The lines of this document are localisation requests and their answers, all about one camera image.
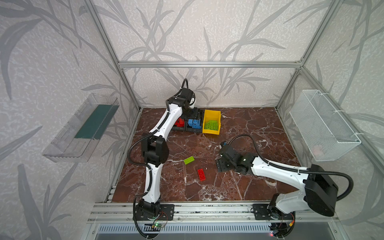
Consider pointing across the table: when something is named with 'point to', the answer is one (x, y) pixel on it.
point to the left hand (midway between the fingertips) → (195, 115)
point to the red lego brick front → (201, 174)
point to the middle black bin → (200, 113)
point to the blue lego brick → (195, 123)
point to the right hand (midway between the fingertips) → (220, 162)
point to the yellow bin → (212, 115)
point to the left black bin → (176, 128)
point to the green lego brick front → (189, 160)
